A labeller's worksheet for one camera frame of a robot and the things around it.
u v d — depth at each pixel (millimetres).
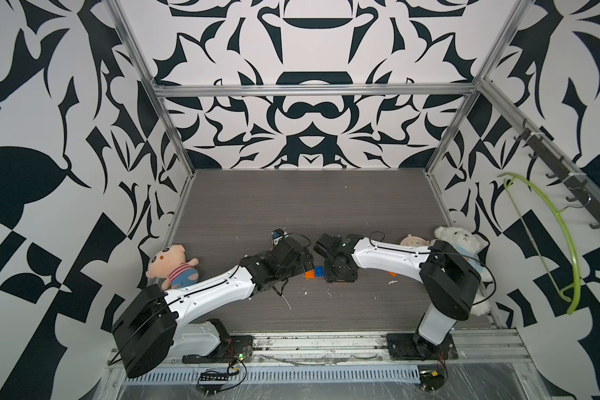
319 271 871
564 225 599
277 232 759
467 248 863
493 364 728
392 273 558
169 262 825
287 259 618
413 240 970
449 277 482
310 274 871
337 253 654
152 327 399
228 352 726
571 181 587
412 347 673
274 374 649
